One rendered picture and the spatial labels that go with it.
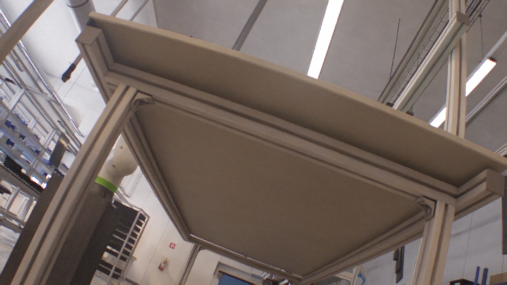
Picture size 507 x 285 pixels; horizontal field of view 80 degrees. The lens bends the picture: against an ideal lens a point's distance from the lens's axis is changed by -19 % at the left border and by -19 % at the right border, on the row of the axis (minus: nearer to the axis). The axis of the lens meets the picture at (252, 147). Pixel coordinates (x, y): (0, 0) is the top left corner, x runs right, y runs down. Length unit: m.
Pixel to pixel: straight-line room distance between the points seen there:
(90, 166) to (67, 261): 0.92
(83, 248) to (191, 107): 0.99
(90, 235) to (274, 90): 1.11
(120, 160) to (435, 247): 1.23
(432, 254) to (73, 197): 0.69
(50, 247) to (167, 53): 0.44
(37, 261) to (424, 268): 0.72
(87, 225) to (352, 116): 1.21
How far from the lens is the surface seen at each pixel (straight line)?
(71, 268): 1.59
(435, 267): 0.75
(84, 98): 9.09
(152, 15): 4.19
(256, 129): 0.71
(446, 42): 1.18
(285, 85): 0.66
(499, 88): 2.34
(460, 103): 1.06
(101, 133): 0.77
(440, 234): 0.77
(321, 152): 0.71
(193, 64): 0.73
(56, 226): 0.72
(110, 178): 1.69
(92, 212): 1.60
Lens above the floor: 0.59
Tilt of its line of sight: 25 degrees up
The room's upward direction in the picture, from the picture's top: 23 degrees clockwise
